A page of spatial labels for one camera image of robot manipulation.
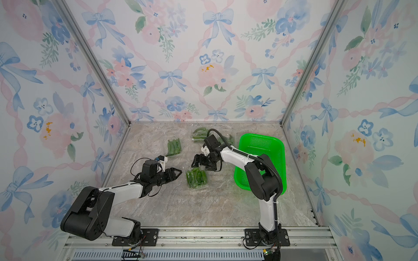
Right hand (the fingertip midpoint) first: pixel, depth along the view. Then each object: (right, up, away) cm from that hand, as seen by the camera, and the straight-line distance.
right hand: (199, 166), depth 91 cm
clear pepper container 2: (-17, +10, +12) cm, 23 cm away
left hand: (-10, -3, -1) cm, 11 cm away
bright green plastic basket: (+36, +12, +11) cm, 39 cm away
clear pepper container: (-1, +18, +15) cm, 24 cm away
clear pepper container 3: (-1, -6, -1) cm, 6 cm away
